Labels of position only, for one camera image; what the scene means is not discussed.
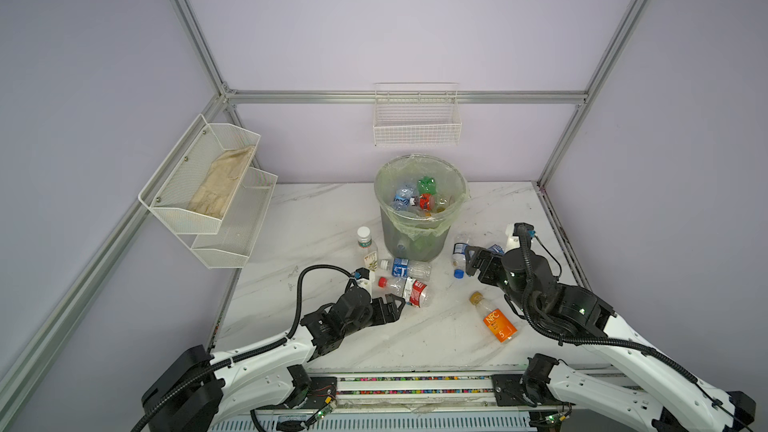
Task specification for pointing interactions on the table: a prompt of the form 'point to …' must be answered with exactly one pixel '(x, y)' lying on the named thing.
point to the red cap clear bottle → (413, 292)
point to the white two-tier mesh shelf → (226, 243)
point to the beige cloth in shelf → (220, 182)
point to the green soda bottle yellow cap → (427, 185)
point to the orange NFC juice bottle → (494, 320)
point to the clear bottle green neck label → (370, 249)
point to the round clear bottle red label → (434, 203)
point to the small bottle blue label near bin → (404, 268)
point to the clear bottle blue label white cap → (404, 198)
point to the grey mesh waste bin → (421, 249)
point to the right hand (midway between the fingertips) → (476, 252)
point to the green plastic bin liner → (407, 169)
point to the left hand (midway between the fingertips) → (394, 305)
